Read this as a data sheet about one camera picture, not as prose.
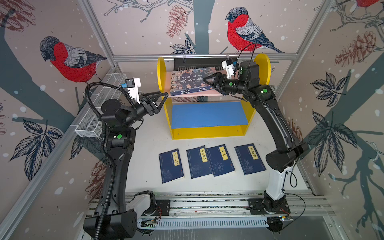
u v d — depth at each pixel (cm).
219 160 88
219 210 73
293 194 66
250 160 90
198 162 88
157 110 52
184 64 95
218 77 59
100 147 46
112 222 35
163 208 73
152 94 57
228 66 62
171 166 88
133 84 50
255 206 73
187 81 71
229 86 59
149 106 51
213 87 59
